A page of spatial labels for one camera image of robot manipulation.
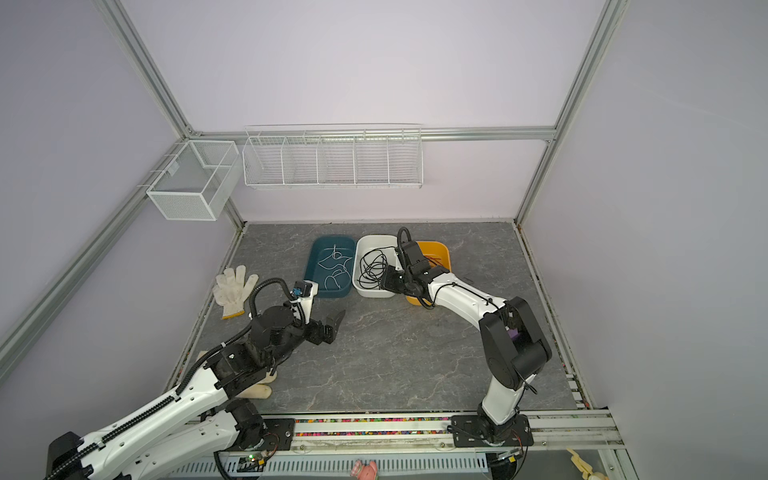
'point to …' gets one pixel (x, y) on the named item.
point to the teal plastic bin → (321, 247)
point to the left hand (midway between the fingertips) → (328, 310)
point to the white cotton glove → (230, 291)
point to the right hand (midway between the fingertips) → (381, 282)
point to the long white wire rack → (333, 156)
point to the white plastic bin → (369, 241)
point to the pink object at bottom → (364, 472)
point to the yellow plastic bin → (438, 252)
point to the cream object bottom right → (587, 469)
